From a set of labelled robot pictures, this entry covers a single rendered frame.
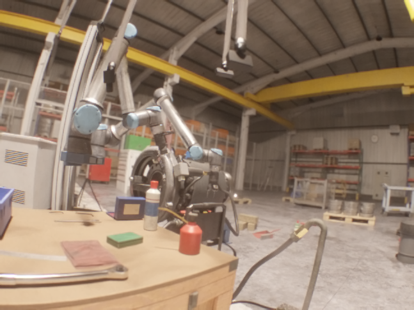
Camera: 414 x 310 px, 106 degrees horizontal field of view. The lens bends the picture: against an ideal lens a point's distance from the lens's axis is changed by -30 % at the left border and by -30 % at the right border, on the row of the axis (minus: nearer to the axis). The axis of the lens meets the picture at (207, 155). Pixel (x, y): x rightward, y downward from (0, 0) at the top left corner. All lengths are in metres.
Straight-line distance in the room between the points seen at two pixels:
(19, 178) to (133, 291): 1.21
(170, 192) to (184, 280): 1.32
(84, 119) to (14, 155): 0.63
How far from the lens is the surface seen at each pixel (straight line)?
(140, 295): 0.58
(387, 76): 12.76
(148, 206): 1.02
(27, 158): 1.57
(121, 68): 1.54
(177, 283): 0.64
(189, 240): 0.78
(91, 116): 1.22
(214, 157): 1.65
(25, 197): 1.59
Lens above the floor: 0.76
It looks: 5 degrees up
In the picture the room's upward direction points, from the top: 6 degrees clockwise
